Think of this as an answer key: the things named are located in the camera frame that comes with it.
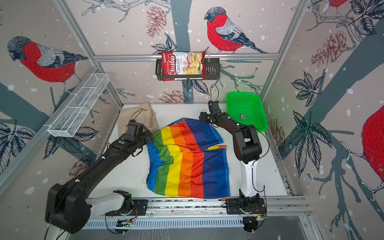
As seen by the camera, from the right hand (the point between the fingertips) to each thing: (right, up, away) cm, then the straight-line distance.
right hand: (202, 119), depth 103 cm
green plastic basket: (+37, +8, +15) cm, 41 cm away
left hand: (-32, -8, -19) cm, 38 cm away
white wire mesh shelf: (-68, +8, -25) cm, 72 cm away
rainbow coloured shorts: (-13, -26, -15) cm, 33 cm away
